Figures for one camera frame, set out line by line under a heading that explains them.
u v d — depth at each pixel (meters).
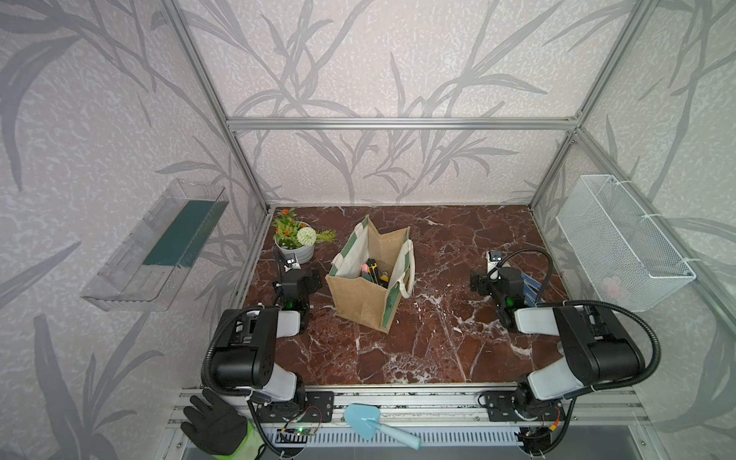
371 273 0.95
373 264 0.96
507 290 0.73
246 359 0.44
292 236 0.91
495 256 0.82
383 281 0.94
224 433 0.69
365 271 0.95
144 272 0.63
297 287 0.71
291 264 0.80
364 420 0.72
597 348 0.45
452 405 0.75
